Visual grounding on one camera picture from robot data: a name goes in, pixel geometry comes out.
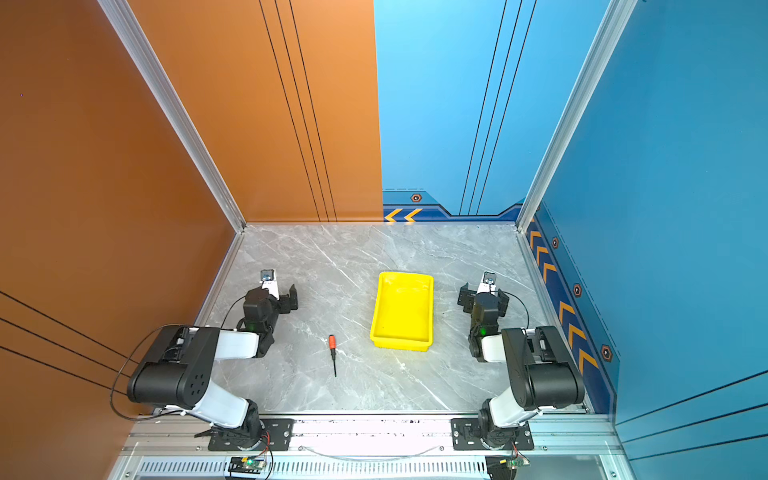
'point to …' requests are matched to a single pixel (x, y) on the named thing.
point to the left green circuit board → (250, 463)
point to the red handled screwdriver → (332, 345)
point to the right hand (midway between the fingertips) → (481, 287)
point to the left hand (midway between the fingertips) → (278, 283)
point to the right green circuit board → (518, 462)
